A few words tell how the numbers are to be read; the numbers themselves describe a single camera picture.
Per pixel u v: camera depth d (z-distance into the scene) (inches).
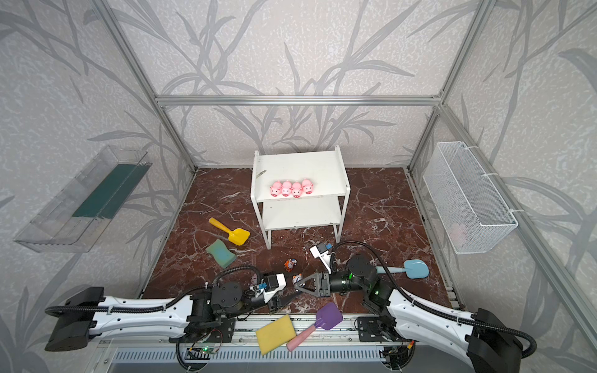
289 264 34.1
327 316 29.7
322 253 25.9
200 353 28.4
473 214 23.9
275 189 26.2
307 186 26.7
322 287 23.8
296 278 25.4
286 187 26.3
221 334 28.4
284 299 23.6
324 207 34.1
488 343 16.6
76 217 25.1
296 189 26.2
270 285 21.0
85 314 19.1
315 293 24.0
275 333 28.4
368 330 28.9
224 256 34.7
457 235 29.0
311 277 24.7
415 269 34.2
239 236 37.6
